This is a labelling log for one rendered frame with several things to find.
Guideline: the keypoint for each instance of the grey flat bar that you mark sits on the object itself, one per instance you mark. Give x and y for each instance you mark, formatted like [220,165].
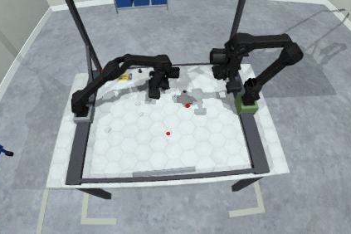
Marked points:
[164,171]

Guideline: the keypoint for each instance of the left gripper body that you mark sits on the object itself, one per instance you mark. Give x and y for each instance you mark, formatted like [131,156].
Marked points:
[233,85]

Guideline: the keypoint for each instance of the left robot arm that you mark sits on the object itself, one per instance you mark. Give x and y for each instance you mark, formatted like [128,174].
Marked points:
[244,43]

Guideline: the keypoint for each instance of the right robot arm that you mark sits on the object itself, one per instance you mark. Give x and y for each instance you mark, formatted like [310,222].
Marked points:
[112,71]

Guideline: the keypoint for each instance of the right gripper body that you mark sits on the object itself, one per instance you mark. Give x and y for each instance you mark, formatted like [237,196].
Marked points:
[154,93]

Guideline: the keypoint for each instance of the yellow blister-pack card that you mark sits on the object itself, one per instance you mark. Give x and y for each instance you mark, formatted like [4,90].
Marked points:
[126,76]

